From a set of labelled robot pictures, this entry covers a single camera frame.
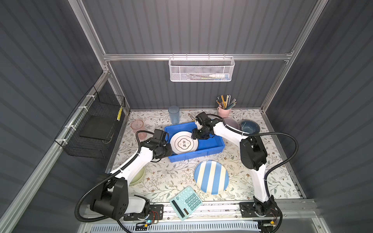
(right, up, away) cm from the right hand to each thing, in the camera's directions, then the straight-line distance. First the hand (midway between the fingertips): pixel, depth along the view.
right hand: (195, 137), depth 97 cm
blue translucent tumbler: (-15, +17, +4) cm, 23 cm away
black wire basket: (-57, +20, -17) cm, 63 cm away
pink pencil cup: (+22, +17, +12) cm, 30 cm away
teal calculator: (-6, -32, -22) cm, 39 cm away
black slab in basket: (-50, +7, -23) cm, 56 cm away
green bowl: (-33, -20, -16) cm, 42 cm away
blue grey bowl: (+41, +7, +9) cm, 42 cm away
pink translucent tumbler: (-44, +8, +14) cm, 47 cm away
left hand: (-16, -8, -10) cm, 20 cm away
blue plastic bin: (+7, -6, -4) cm, 10 cm away
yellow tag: (-44, +15, -14) cm, 49 cm away
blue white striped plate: (+9, -23, -12) cm, 27 cm away
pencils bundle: (+26, +25, +12) cm, 38 cm away
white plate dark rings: (-8, -4, 0) cm, 9 cm away
